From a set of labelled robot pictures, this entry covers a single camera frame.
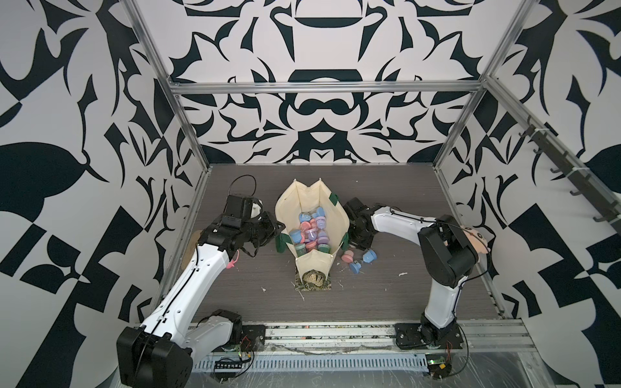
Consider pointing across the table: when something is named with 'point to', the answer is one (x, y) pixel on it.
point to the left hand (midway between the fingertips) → (283, 221)
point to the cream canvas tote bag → (314, 221)
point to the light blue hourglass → (296, 235)
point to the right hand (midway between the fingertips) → (347, 239)
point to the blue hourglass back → (304, 217)
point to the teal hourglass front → (301, 249)
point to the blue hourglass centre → (369, 256)
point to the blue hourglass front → (355, 267)
